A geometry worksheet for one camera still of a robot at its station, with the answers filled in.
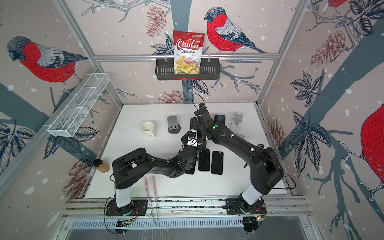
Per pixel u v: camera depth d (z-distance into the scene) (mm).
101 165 799
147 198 761
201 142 791
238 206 728
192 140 698
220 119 923
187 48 835
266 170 436
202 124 633
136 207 728
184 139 781
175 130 1025
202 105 744
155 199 759
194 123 763
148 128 1005
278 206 747
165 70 946
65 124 698
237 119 1007
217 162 901
